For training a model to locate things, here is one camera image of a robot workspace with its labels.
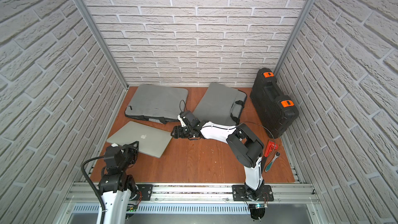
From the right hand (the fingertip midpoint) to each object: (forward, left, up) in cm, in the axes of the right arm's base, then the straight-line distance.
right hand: (177, 133), depth 88 cm
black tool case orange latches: (+3, -55, +13) cm, 56 cm away
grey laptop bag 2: (+21, -29, -2) cm, 36 cm away
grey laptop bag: (+25, +14, -1) cm, 28 cm away
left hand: (-4, +19, +5) cm, 20 cm away
